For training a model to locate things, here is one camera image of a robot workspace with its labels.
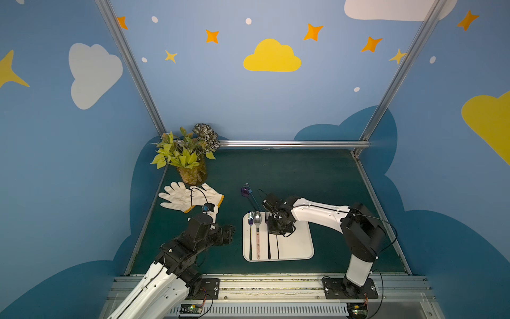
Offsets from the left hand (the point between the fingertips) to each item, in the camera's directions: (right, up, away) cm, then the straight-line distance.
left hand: (227, 225), depth 76 cm
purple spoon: (+6, +10, +25) cm, 28 cm away
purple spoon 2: (+21, -12, +3) cm, 24 cm away
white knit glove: (-27, +8, +23) cm, 36 cm away
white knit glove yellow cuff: (-18, +8, +24) cm, 31 cm away
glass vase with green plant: (-22, +30, +18) cm, 41 cm away
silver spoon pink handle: (+12, -1, +14) cm, 19 cm away
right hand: (+20, -6, +11) cm, 23 cm away
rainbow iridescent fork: (+9, -3, +16) cm, 19 cm away
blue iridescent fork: (+7, +13, +28) cm, 31 cm away
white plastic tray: (+29, -11, +8) cm, 33 cm away
